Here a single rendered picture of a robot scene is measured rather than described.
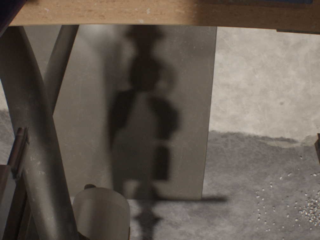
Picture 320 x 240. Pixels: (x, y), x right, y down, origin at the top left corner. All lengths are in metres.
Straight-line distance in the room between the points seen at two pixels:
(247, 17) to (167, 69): 0.58
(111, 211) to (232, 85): 0.32
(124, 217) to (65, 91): 0.29
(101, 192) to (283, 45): 0.36
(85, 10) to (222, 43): 0.57
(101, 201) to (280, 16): 0.43
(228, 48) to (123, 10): 0.58
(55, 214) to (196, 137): 0.55
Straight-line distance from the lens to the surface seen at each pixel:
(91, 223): 0.59
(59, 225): 0.36
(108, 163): 0.93
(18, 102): 0.35
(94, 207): 0.61
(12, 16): 0.19
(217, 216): 1.05
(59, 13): 0.22
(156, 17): 0.21
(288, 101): 0.86
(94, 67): 0.80
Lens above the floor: 0.66
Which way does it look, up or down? 49 degrees down
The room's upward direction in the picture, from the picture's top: 178 degrees counter-clockwise
